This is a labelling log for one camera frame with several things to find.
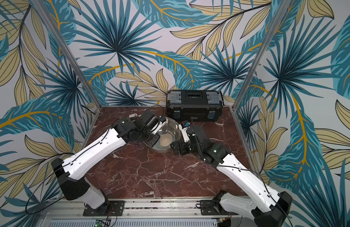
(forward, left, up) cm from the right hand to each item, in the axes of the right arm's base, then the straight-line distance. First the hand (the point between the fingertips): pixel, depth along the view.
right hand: (178, 142), depth 72 cm
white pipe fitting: (+37, +33, -20) cm, 53 cm away
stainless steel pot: (+20, +6, -21) cm, 30 cm away
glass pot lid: (+26, +56, -25) cm, 67 cm away
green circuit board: (-32, +41, -25) cm, 58 cm away
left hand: (+2, +13, 0) cm, 13 cm away
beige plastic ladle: (+8, +7, -11) cm, 15 cm away
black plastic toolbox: (+33, -14, -7) cm, 36 cm away
